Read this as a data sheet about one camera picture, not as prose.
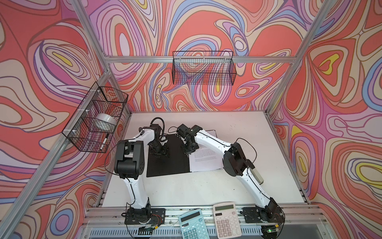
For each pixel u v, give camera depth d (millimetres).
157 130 750
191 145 803
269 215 636
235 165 603
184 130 784
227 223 704
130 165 516
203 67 958
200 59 884
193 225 691
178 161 931
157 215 732
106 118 736
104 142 721
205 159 938
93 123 695
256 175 842
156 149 829
